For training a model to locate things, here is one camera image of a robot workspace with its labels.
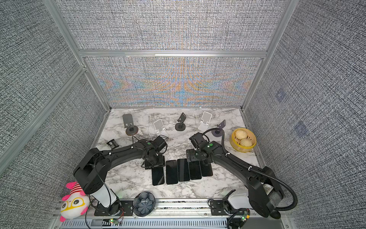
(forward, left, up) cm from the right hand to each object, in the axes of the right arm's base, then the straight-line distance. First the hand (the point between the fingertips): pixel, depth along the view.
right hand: (194, 154), depth 85 cm
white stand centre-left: (+20, +23, -2) cm, 31 cm away
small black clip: (+10, +54, -4) cm, 55 cm away
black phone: (-10, +22, -7) cm, 25 cm away
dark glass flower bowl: (-24, +27, -7) cm, 37 cm away
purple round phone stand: (+21, -19, -7) cm, 29 cm away
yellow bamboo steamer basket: (+12, -33, -3) cm, 35 cm away
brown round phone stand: (+22, +44, -4) cm, 50 cm away
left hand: (-5, +20, -6) cm, 22 cm away
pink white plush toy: (-26, +59, 0) cm, 64 cm away
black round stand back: (+26, +8, -6) cm, 28 cm away
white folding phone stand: (+28, -10, +2) cm, 29 cm away
